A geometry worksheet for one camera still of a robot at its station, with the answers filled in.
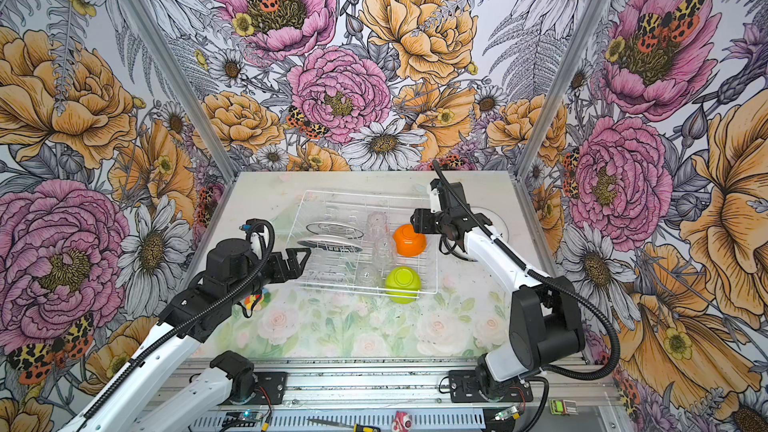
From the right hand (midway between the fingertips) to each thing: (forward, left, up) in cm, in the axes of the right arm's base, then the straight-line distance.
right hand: (420, 227), depth 88 cm
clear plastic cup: (+4, +13, -5) cm, 14 cm away
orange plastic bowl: (0, +4, -8) cm, 9 cm away
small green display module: (-43, -30, -12) cm, 54 cm away
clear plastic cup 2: (-5, +11, -7) cm, 14 cm away
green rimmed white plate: (+5, +26, -7) cm, 27 cm away
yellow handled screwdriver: (-45, +18, -14) cm, 50 cm away
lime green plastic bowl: (-12, +5, -8) cm, 15 cm away
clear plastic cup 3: (-12, +16, -5) cm, 20 cm away
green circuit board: (-42, +42, -15) cm, 62 cm away
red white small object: (-45, +7, -10) cm, 46 cm away
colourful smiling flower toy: (-24, +36, +9) cm, 44 cm away
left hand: (-14, +32, +6) cm, 35 cm away
